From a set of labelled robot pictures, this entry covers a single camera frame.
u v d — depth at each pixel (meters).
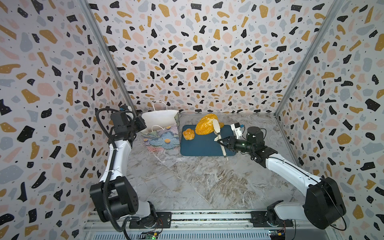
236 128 0.75
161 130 0.80
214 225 0.73
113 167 0.45
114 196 0.44
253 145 0.64
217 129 0.81
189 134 1.03
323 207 0.42
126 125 0.63
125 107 0.70
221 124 1.09
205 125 0.82
